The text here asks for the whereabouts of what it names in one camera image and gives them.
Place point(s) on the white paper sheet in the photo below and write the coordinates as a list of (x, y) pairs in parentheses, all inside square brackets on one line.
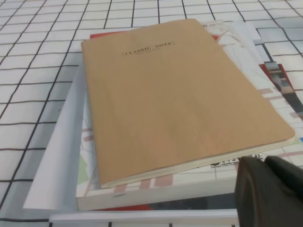
[(54, 185)]

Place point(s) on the white red magazine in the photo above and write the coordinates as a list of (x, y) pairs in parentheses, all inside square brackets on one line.
[(279, 78)]

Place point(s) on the tan classic note notebook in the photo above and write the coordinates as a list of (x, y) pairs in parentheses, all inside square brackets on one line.
[(165, 101)]

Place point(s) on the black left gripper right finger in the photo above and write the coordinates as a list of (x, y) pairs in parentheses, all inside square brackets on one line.
[(289, 174)]

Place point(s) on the map cover book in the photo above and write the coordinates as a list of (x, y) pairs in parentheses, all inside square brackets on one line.
[(239, 71)]

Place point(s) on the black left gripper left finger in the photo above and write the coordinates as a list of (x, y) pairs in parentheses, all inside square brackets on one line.
[(263, 200)]

